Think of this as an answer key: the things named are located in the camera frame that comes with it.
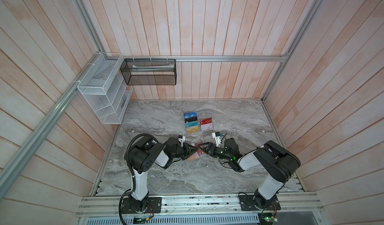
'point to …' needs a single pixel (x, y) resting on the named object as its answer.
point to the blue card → (190, 115)
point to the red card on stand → (205, 121)
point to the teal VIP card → (192, 124)
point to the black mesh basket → (149, 71)
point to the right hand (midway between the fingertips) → (200, 148)
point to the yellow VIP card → (191, 129)
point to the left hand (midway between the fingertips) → (198, 151)
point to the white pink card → (206, 127)
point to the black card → (191, 119)
